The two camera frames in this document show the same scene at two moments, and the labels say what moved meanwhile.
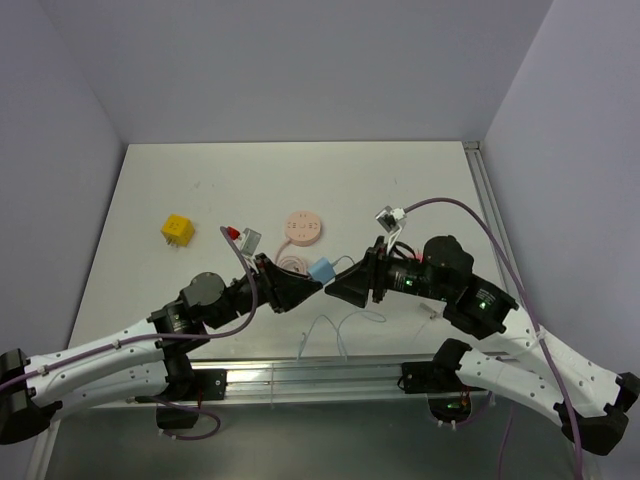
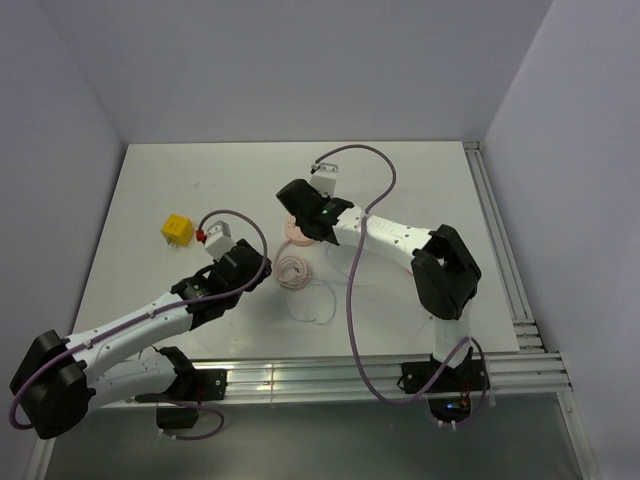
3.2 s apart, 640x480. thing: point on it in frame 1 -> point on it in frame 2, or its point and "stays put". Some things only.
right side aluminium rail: x=491 y=215 stays put
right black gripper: x=353 y=283 -> x=326 y=200
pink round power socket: x=303 y=228 stays put
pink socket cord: x=291 y=263 stays put
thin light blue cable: x=338 y=330 -> x=317 y=323
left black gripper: x=283 y=290 -> x=257 y=271
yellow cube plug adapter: x=177 y=230 stays put
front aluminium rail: x=312 y=383 stays put
